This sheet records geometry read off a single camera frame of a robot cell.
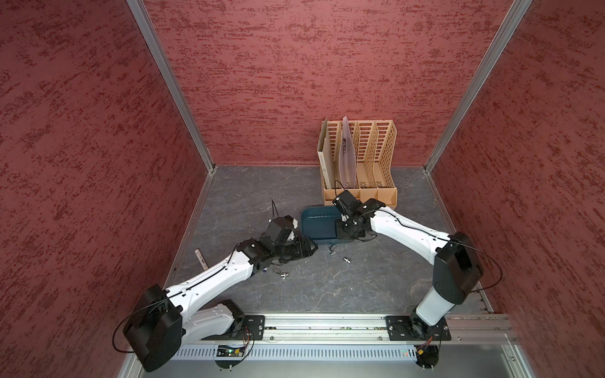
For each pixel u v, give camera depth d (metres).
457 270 0.45
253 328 0.74
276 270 0.85
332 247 0.92
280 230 0.61
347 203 0.68
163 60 0.82
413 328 0.65
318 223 0.98
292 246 0.68
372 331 0.75
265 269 0.85
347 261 0.88
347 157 1.18
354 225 0.62
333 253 0.90
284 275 0.85
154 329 0.39
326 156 0.89
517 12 0.71
